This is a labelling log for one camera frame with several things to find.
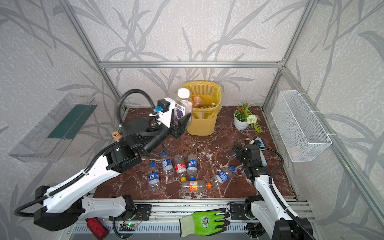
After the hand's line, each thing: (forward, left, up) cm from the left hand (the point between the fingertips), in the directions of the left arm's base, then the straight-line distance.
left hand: (187, 107), depth 55 cm
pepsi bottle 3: (-7, 0, -43) cm, 43 cm away
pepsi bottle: (-13, +20, -43) cm, 49 cm away
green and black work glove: (-33, -8, -44) cm, 56 cm away
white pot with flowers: (+26, -34, -37) cm, 56 cm away
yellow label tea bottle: (+34, -13, -33) cm, 49 cm away
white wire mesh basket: (-5, -48, -11) cm, 49 cm away
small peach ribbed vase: (+9, +46, -36) cm, 59 cm away
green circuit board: (-35, +30, -49) cm, 67 cm away
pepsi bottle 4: (-12, -17, -42) cm, 47 cm away
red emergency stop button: (-35, +41, -42) cm, 69 cm away
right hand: (+4, -28, -37) cm, 46 cm away
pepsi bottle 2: (-5, +14, -42) cm, 44 cm away
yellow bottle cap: (-14, +4, -43) cm, 46 cm away
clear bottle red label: (-7, +6, -42) cm, 43 cm away
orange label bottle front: (-17, -3, -42) cm, 45 cm away
